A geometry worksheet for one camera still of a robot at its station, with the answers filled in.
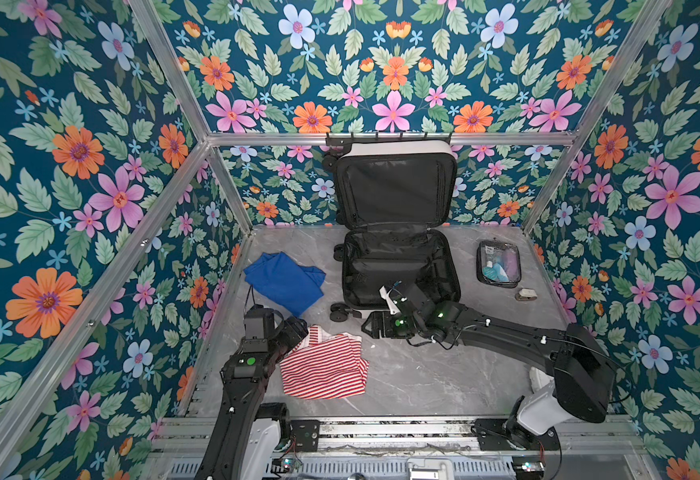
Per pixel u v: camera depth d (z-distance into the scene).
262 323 0.60
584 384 0.42
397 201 0.98
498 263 1.08
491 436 0.71
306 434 0.74
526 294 0.97
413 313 0.62
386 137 0.93
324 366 0.84
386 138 0.93
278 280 1.01
